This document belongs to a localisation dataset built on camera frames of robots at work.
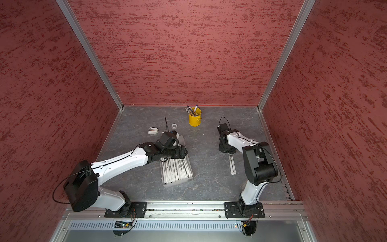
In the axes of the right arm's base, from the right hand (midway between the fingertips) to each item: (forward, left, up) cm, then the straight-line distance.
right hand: (227, 152), depth 94 cm
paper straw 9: (-10, +25, +1) cm, 27 cm away
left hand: (-6, +29, +9) cm, 31 cm away
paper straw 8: (-10, +28, +1) cm, 29 cm away
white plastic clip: (+17, +50, +2) cm, 53 cm away
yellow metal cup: (+22, +20, +5) cm, 31 cm away
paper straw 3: (-11, +35, 0) cm, 37 cm away
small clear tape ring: (+22, +37, -1) cm, 43 cm away
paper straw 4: (-12, +34, +2) cm, 36 cm away
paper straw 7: (-13, +29, +1) cm, 31 cm away
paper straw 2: (-12, +37, +1) cm, 39 cm away
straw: (-8, -2, -1) cm, 8 cm away
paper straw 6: (-10, +31, +1) cm, 33 cm away
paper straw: (-11, +38, +2) cm, 40 cm away
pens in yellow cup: (+22, +23, +17) cm, 36 cm away
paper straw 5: (-11, +32, +1) cm, 34 cm away
